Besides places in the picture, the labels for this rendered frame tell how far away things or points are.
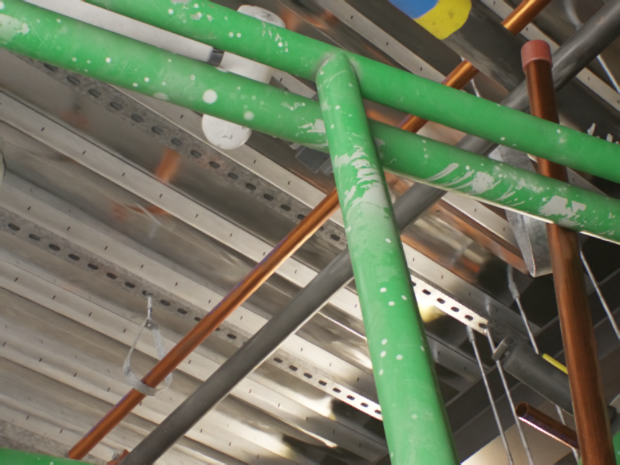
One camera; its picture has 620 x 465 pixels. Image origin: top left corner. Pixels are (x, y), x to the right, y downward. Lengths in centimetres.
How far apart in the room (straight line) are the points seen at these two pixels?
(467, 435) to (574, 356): 205
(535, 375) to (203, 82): 49
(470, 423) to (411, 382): 244
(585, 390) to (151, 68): 47
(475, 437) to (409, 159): 211
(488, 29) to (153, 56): 83
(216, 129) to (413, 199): 45
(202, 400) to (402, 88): 94
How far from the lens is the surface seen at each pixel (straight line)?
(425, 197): 151
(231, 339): 269
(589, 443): 97
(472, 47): 163
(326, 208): 205
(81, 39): 88
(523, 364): 115
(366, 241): 70
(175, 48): 177
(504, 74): 167
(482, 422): 302
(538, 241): 160
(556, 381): 116
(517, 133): 97
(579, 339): 101
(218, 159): 233
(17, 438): 251
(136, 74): 89
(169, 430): 181
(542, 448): 289
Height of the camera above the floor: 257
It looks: 50 degrees up
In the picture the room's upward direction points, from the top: 9 degrees counter-clockwise
